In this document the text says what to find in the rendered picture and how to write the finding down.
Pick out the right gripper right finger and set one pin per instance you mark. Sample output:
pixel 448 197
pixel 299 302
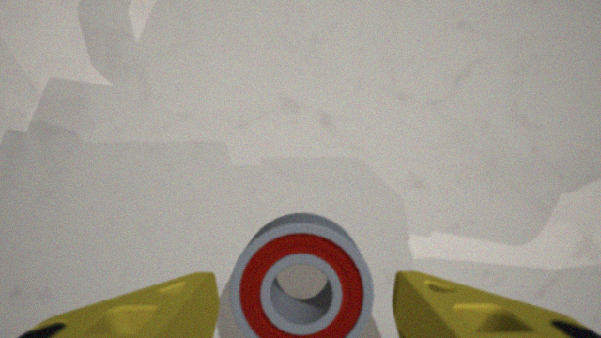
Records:
pixel 425 306

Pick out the red and grey ball bearing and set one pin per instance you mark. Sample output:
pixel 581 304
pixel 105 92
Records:
pixel 262 309

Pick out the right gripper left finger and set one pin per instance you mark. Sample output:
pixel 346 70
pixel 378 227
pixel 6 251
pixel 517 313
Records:
pixel 185 307

